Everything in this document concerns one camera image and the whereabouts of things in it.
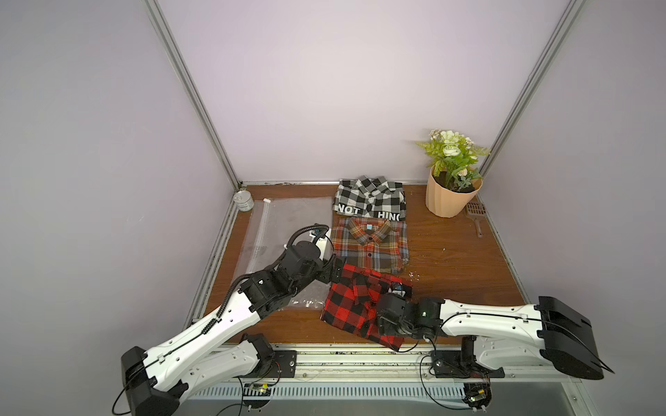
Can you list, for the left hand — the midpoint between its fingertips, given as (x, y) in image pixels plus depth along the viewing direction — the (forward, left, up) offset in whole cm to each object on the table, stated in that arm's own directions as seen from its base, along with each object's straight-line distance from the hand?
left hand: (336, 253), depth 72 cm
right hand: (-12, -14, -20) cm, 27 cm away
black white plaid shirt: (+41, -14, -21) cm, 48 cm away
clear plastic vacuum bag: (-5, +9, -22) cm, 24 cm away
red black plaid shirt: (-6, -5, -20) cm, 21 cm away
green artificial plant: (+37, -40, +6) cm, 55 cm away
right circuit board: (-30, -39, -24) cm, 55 cm away
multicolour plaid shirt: (+16, -12, -20) cm, 28 cm away
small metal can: (+36, +42, -19) cm, 58 cm away
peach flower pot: (+30, -43, -12) cm, 54 cm away
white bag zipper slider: (+39, +33, -22) cm, 56 cm away
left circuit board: (-30, +23, -25) cm, 45 cm away
